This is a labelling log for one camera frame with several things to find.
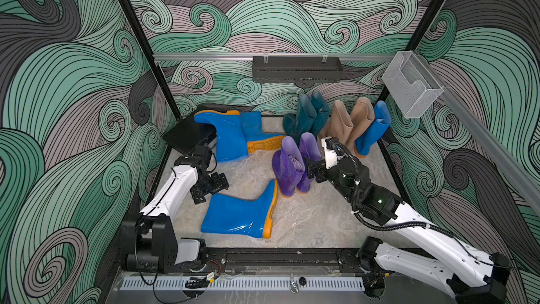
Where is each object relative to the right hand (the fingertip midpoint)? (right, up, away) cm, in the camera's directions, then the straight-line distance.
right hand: (312, 155), depth 70 cm
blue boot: (-33, +3, +32) cm, 46 cm away
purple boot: (-9, -3, -3) cm, 10 cm away
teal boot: (+9, +17, +21) cm, 29 cm away
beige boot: (+26, +16, +20) cm, 37 cm away
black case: (-55, +6, +34) cm, 65 cm away
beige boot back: (+15, +11, +19) cm, 26 cm away
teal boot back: (0, +13, +18) cm, 22 cm away
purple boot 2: (+1, +1, +12) cm, 12 cm away
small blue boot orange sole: (-20, +4, +32) cm, 38 cm away
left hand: (-35, -15, +12) cm, 40 cm away
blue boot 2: (+32, +13, +14) cm, 37 cm away
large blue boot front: (-30, -25, +12) cm, 41 cm away
